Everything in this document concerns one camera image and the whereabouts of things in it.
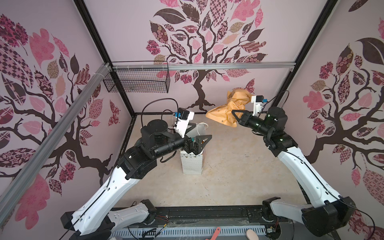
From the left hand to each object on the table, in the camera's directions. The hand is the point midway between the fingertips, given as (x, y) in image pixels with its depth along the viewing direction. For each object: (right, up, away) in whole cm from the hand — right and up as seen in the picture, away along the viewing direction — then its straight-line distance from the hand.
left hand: (202, 133), depth 55 cm
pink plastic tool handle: (+7, -48, +13) cm, 51 cm away
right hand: (+15, +10, +12) cm, 22 cm away
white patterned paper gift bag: (-5, -17, +21) cm, 28 cm away
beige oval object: (+23, -48, +12) cm, 54 cm away
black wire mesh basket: (-49, +40, +67) cm, 92 cm away
